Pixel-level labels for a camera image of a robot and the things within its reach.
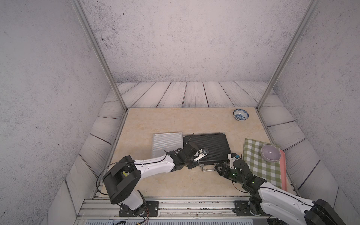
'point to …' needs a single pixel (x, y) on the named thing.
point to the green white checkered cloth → (269, 171)
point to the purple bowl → (270, 153)
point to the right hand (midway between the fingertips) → (217, 168)
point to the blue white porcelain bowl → (241, 115)
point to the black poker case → (217, 144)
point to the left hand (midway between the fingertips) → (198, 157)
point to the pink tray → (283, 173)
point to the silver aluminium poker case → (166, 142)
